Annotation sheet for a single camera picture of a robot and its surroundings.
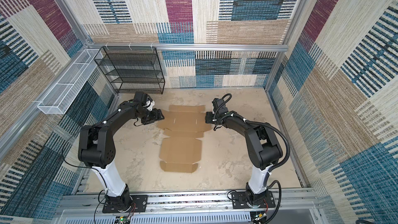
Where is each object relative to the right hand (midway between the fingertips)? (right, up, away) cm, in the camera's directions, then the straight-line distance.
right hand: (210, 119), depth 96 cm
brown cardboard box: (-17, -17, -5) cm, 25 cm away
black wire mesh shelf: (-54, +34, +13) cm, 65 cm away
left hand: (-31, +2, -2) cm, 31 cm away
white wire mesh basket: (-70, +10, -26) cm, 75 cm away
